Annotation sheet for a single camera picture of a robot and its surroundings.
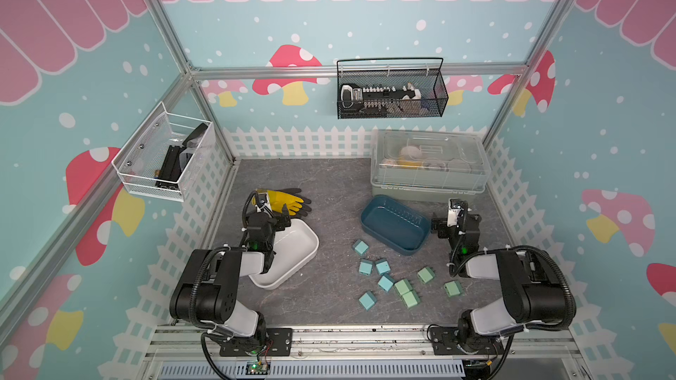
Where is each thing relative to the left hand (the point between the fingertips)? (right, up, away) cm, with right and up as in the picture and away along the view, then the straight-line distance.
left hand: (273, 209), depth 94 cm
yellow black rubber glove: (+6, +2, +9) cm, 11 cm away
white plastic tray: (+7, -13, 0) cm, 15 cm away
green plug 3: (+52, -20, -9) cm, 57 cm away
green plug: (+44, -23, -11) cm, 51 cm away
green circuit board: (+2, -41, -23) cm, 47 cm away
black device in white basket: (-22, +14, -22) cm, 34 cm away
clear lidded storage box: (+55, +16, +3) cm, 57 cm away
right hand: (+63, -1, 0) cm, 63 cm away
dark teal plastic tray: (+45, -6, +5) cm, 46 cm away
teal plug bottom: (+33, -26, -14) cm, 44 cm away
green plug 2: (+46, -26, -14) cm, 54 cm away
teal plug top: (+31, -13, -2) cm, 34 cm away
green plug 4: (+60, -24, -11) cm, 66 cm away
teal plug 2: (+38, -18, -7) cm, 43 cm away
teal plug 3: (+39, -22, -10) cm, 46 cm away
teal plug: (+33, -19, -6) cm, 38 cm away
